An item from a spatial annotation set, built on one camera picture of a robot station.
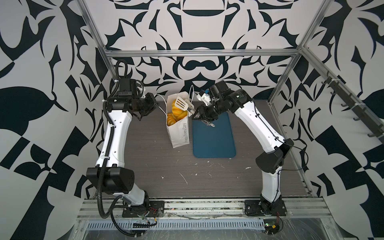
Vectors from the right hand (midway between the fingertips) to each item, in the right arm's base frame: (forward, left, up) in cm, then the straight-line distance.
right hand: (194, 117), depth 72 cm
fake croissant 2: (+7, +13, -11) cm, 18 cm away
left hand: (+8, +17, +4) cm, 19 cm away
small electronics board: (-41, -35, -32) cm, 62 cm away
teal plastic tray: (+4, -10, -30) cm, 32 cm away
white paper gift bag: (0, +9, -12) cm, 15 cm away
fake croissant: (+7, +8, -5) cm, 12 cm away
